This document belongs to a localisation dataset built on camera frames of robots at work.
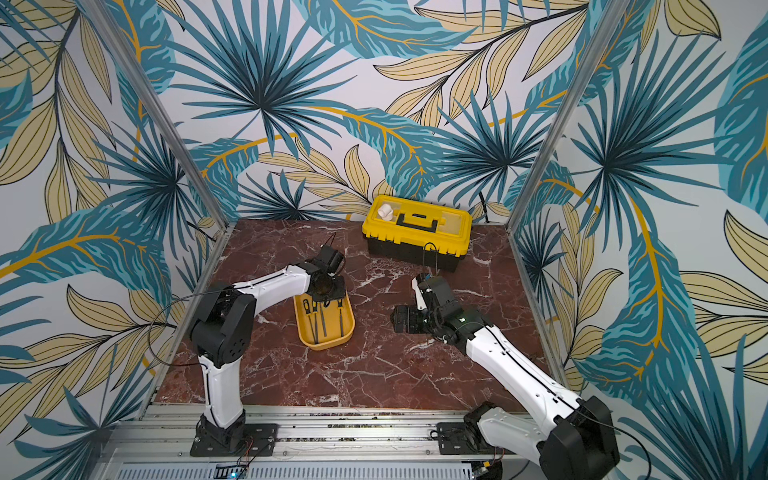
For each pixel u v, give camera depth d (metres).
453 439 0.74
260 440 0.72
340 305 0.97
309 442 0.75
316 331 0.91
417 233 0.97
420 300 0.71
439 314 0.60
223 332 0.52
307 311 0.95
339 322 0.93
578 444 0.38
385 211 0.94
